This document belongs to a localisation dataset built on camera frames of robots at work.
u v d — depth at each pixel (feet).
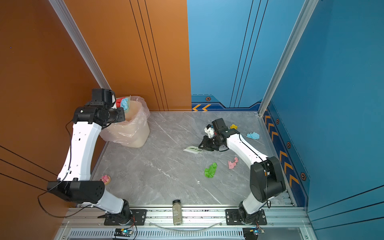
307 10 2.30
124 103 2.48
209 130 2.66
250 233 2.32
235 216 2.38
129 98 2.54
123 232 2.32
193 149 2.85
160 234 2.29
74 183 1.32
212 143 2.40
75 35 2.56
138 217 2.43
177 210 2.38
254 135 3.47
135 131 2.72
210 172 2.85
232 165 2.99
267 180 1.48
